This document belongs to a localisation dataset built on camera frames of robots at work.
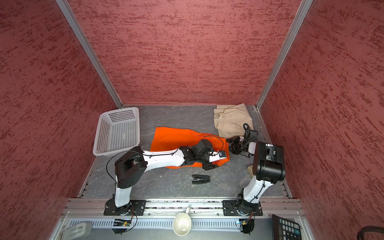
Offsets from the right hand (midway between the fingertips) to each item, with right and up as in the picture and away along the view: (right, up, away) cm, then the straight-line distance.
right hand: (224, 143), depth 96 cm
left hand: (-7, -8, -12) cm, 16 cm away
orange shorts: (-39, +3, +7) cm, 40 cm away
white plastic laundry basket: (-74, +8, +8) cm, 75 cm away
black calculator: (+23, -36, -28) cm, 51 cm away
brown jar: (+13, -14, -10) cm, 22 cm away
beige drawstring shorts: (+6, +15, +12) cm, 20 cm away
